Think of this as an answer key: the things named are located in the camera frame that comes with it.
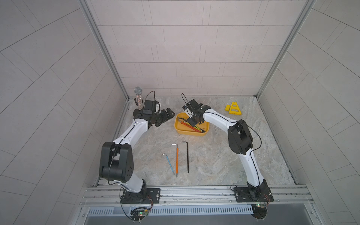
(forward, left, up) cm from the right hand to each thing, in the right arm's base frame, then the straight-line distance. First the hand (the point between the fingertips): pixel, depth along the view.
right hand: (192, 119), depth 100 cm
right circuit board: (-54, -29, -5) cm, 62 cm away
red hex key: (-6, +2, -1) cm, 6 cm away
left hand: (-4, +13, +12) cm, 18 cm away
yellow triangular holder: (+10, -34, -2) cm, 36 cm away
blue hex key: (-29, +16, -2) cm, 33 cm away
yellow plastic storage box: (-7, +8, -1) cm, 11 cm away
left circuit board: (-53, +30, -1) cm, 60 cm away
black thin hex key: (-25, +5, -2) cm, 25 cm away
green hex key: (-7, -4, -1) cm, 8 cm away
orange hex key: (-27, +11, -2) cm, 30 cm away
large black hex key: (-7, +4, +10) cm, 12 cm away
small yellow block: (+10, -28, -2) cm, 30 cm away
